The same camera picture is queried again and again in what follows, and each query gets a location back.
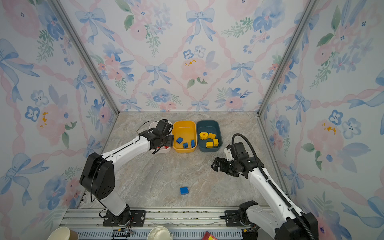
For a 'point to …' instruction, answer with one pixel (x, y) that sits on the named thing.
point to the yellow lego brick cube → (209, 145)
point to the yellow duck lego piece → (203, 135)
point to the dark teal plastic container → (209, 126)
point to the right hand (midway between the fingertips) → (218, 167)
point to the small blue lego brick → (185, 145)
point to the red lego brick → (166, 147)
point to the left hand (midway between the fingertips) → (168, 137)
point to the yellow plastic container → (184, 137)
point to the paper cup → (63, 233)
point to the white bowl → (159, 233)
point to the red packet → (207, 236)
